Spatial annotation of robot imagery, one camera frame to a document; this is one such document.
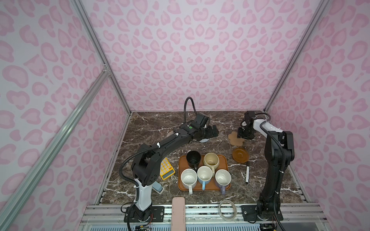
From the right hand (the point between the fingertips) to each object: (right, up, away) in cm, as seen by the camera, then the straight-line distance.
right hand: (241, 135), depth 102 cm
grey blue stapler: (-54, -26, -25) cm, 65 cm away
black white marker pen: (-3, -24, -18) cm, 30 cm away
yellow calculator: (-51, -20, -14) cm, 56 cm away
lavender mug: (-17, -23, -19) cm, 34 cm away
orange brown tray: (-24, -22, -23) cm, 40 cm away
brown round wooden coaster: (-3, -13, -7) cm, 15 cm away
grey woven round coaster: (-26, -4, 0) cm, 27 cm away
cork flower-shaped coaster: (-5, -4, +1) cm, 6 cm away
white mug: (-37, -23, -18) cm, 47 cm away
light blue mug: (-28, -22, -17) cm, 40 cm away
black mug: (-35, -13, -14) cm, 39 cm away
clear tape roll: (-13, -37, -28) cm, 49 cm away
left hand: (-22, +4, -17) cm, 28 cm away
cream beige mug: (-23, -14, -12) cm, 30 cm away
